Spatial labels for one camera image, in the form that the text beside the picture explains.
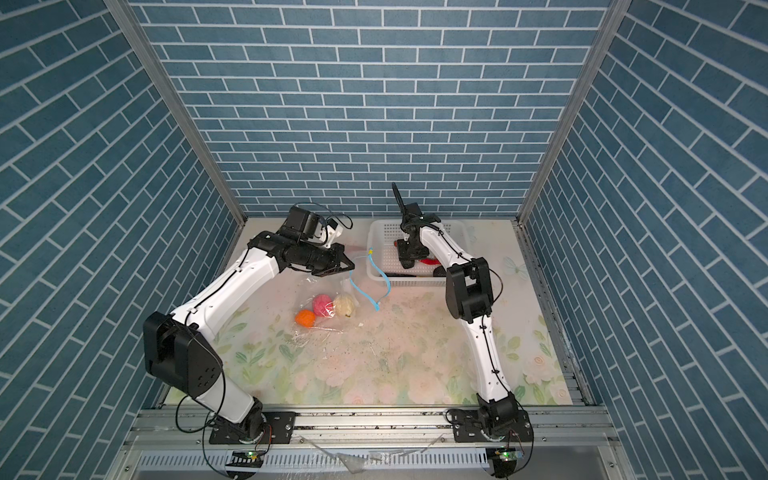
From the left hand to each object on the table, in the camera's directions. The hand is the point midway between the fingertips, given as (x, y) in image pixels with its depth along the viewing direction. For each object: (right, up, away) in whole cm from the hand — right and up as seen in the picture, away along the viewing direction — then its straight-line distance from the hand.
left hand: (355, 265), depth 80 cm
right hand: (+14, +2, +25) cm, 29 cm away
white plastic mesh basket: (+6, -2, +29) cm, 30 cm away
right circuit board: (+38, -46, -8) cm, 60 cm away
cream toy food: (-5, -13, +9) cm, 16 cm away
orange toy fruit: (-16, -17, +9) cm, 25 cm away
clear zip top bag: (-3, -7, +14) cm, 16 cm away
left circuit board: (-25, -47, -7) cm, 54 cm away
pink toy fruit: (-12, -13, +10) cm, 20 cm away
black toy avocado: (+25, -4, +20) cm, 32 cm away
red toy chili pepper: (+23, 0, +25) cm, 34 cm away
